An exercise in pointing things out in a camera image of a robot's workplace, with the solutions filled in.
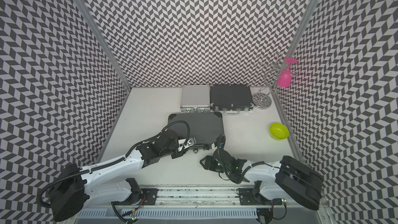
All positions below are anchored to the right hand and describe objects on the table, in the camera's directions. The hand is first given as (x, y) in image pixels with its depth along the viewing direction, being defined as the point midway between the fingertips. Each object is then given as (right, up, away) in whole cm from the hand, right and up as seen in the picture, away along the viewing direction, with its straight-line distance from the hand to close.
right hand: (203, 166), depth 82 cm
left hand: (-11, +12, +1) cm, 16 cm away
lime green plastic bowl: (+47, +16, +15) cm, 52 cm away
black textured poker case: (+19, +36, +23) cm, 47 cm away
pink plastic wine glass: (+49, +48, +12) cm, 70 cm away
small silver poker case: (-6, +36, +26) cm, 45 cm away
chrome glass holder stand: (+41, +35, +26) cm, 60 cm away
